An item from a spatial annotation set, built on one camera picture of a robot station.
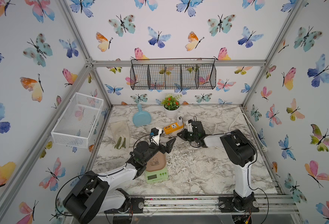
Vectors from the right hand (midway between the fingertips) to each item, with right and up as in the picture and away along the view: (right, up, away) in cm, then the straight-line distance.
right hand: (177, 133), depth 98 cm
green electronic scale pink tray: (-13, -20, -16) cm, 29 cm away
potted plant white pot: (-4, +14, +10) cm, 17 cm away
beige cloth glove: (-42, +2, +6) cm, 42 cm away
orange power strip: (-5, +3, +5) cm, 8 cm away
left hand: (-5, +1, -20) cm, 21 cm away
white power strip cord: (+17, -1, -28) cm, 33 cm away
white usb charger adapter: (+2, +8, +2) cm, 9 cm away
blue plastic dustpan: (-28, +10, +14) cm, 33 cm away
